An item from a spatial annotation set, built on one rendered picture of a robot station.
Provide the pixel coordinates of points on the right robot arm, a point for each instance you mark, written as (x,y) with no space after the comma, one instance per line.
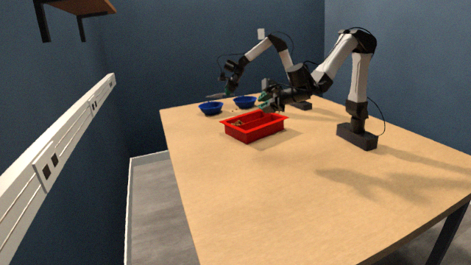
(279,44)

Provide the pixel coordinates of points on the blue bowl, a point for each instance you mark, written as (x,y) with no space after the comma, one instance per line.
(245,101)
(210,108)

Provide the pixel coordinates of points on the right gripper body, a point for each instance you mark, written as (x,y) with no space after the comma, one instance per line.
(232,84)

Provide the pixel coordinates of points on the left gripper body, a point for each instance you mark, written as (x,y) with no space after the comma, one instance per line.
(287,98)

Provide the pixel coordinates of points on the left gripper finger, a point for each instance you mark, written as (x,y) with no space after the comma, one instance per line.
(262,105)
(263,97)

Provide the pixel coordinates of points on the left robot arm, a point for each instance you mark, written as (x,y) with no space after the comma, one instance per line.
(356,104)

